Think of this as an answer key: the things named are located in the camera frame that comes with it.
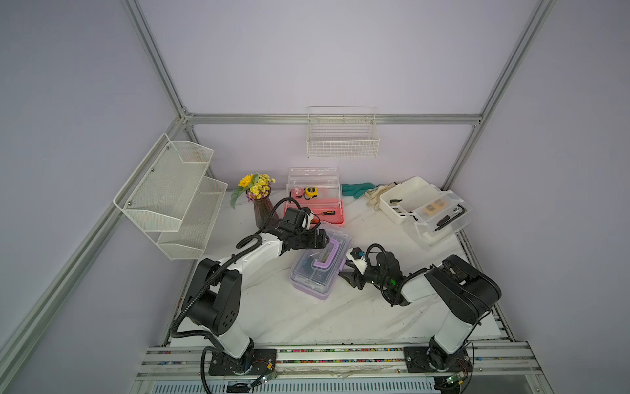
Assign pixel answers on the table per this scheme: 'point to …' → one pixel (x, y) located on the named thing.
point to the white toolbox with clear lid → (433, 213)
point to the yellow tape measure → (312, 191)
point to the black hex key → (449, 221)
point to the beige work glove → (374, 195)
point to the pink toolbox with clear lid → (326, 180)
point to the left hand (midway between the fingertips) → (319, 243)
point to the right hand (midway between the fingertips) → (344, 268)
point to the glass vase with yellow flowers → (257, 189)
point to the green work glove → (356, 190)
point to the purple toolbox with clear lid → (315, 271)
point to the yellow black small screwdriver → (327, 213)
